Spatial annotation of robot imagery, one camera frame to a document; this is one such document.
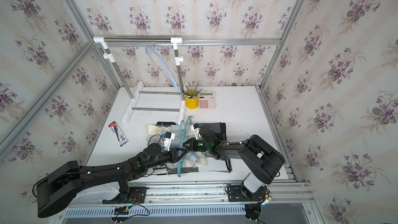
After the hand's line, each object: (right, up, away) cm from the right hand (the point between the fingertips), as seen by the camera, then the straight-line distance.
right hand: (184, 146), depth 83 cm
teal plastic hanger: (-1, +2, -5) cm, 6 cm away
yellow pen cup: (+3, +23, +19) cm, 30 cm away
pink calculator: (+13, +25, +27) cm, 39 cm away
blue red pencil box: (-41, +4, +9) cm, 43 cm away
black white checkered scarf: (+16, -10, -1) cm, 19 cm away
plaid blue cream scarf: (-13, +8, -12) cm, 20 cm away
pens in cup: (+3, +31, +21) cm, 37 cm away
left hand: (+4, -3, -8) cm, 9 cm away
